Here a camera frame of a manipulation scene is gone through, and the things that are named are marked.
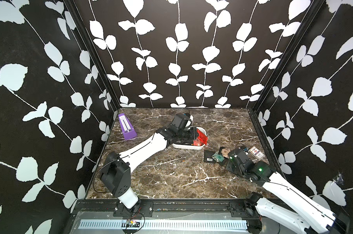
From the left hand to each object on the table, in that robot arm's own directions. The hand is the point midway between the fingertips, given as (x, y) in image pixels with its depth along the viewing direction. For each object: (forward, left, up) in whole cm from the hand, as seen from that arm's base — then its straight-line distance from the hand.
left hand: (201, 133), depth 78 cm
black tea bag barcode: (-5, -6, -22) cm, 24 cm away
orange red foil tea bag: (-1, -1, -6) cm, 6 cm away
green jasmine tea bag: (-5, -13, -22) cm, 26 cm away
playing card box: (-4, -38, -20) cm, 43 cm away
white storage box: (+3, +11, -20) cm, 23 cm away
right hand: (-13, -13, -10) cm, 21 cm away
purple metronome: (+14, +46, -17) cm, 51 cm away
